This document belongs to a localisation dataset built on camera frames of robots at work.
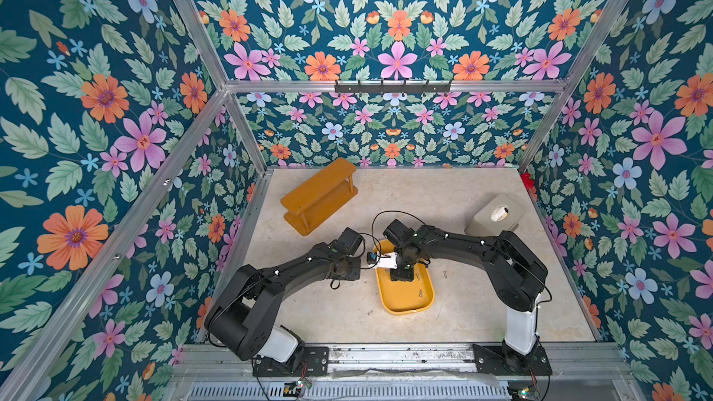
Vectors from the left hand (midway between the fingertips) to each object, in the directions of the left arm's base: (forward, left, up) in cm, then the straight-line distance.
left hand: (357, 270), depth 90 cm
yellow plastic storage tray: (-10, -14, 0) cm, 17 cm away
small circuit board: (-30, +18, -3) cm, 35 cm away
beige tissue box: (+13, -51, +7) cm, 53 cm away
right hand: (0, -12, -1) cm, 12 cm away
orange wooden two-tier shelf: (+20, +13, +12) cm, 27 cm away
